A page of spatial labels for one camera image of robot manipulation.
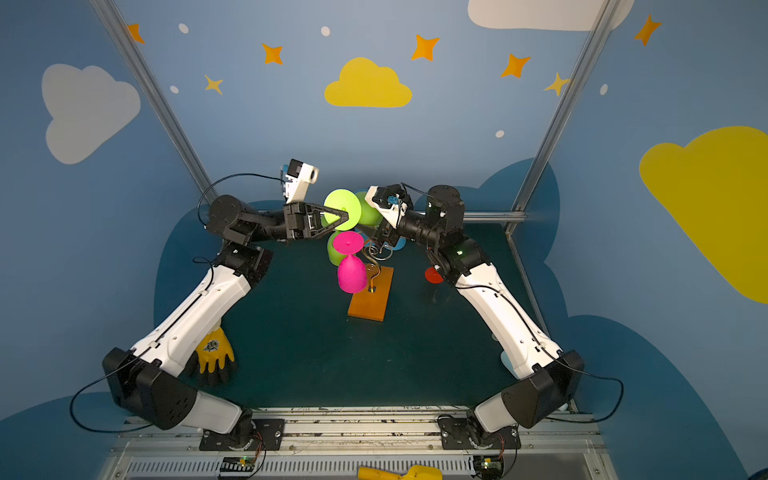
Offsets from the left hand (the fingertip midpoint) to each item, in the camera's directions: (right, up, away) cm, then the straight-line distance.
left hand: (347, 216), depth 53 cm
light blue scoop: (+42, -39, +33) cm, 66 cm away
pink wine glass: (-2, -11, +24) cm, 27 cm away
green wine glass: (-8, -7, +31) cm, 33 cm away
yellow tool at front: (+14, -58, +16) cm, 61 cm away
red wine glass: (+24, -14, +55) cm, 62 cm away
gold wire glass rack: (+5, -7, +18) cm, 19 cm away
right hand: (+4, +5, +12) cm, 13 cm away
